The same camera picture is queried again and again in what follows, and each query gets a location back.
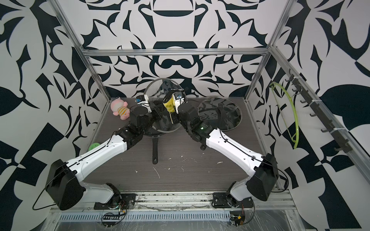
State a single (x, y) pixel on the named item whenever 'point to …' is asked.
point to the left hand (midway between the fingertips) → (160, 102)
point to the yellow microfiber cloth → (170, 105)
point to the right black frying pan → (224, 113)
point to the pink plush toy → (119, 108)
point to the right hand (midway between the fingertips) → (176, 103)
